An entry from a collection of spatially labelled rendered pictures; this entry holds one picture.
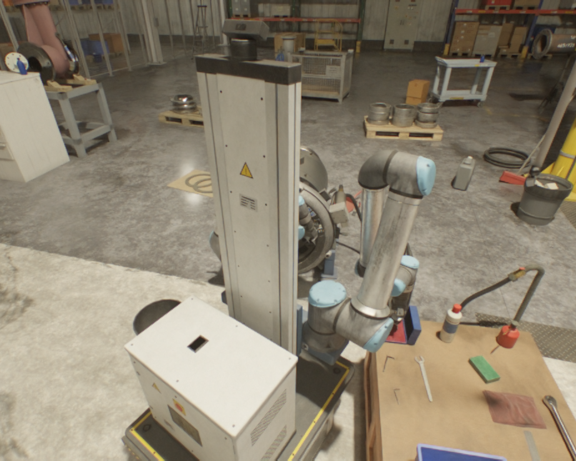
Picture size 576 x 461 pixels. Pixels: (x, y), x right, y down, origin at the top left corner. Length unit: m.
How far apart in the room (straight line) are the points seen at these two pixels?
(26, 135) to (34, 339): 3.10
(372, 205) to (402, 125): 4.98
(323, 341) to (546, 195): 3.09
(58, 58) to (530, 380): 5.92
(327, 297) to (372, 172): 0.51
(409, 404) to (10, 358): 2.41
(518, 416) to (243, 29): 1.75
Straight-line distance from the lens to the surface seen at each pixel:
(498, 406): 1.89
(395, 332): 1.99
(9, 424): 2.64
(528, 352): 2.18
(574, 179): 5.23
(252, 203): 1.20
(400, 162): 1.23
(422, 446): 1.55
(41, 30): 6.13
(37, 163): 5.60
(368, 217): 1.41
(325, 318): 1.44
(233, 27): 1.09
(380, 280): 1.31
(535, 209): 4.27
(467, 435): 1.77
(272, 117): 1.02
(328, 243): 2.34
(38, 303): 3.30
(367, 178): 1.29
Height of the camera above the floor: 1.92
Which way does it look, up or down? 33 degrees down
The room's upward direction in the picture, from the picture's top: straight up
